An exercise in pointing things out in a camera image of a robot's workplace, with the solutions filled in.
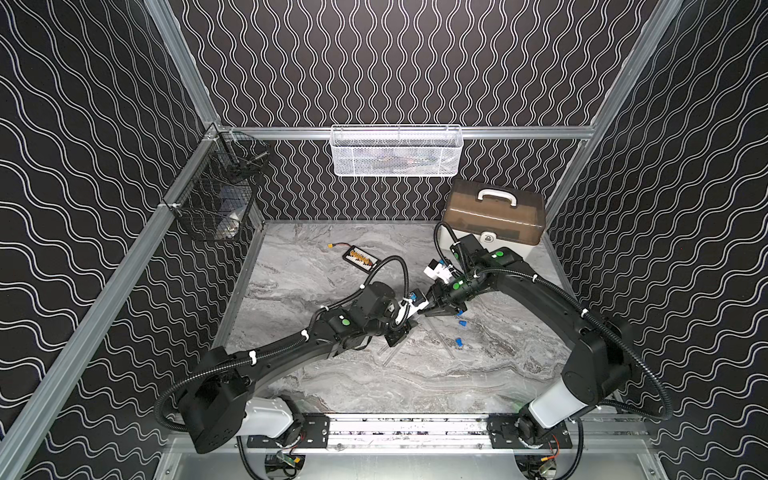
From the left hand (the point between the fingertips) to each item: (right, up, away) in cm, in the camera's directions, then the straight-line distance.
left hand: (415, 315), depth 77 cm
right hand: (+2, +2, -1) cm, 3 cm away
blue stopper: (+17, -6, +16) cm, 24 cm away
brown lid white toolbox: (+29, +28, +17) cm, 44 cm away
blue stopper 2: (+15, -11, +13) cm, 22 cm away
